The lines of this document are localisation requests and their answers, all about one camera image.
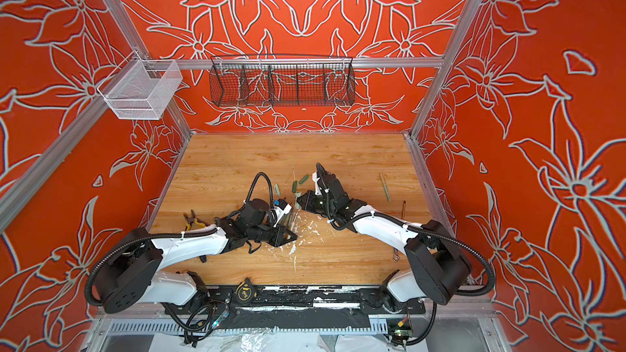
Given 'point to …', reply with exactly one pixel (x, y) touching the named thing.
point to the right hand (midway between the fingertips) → (292, 200)
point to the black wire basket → (282, 80)
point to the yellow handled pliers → (193, 220)
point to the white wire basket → (141, 89)
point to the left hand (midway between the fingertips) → (296, 236)
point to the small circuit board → (403, 333)
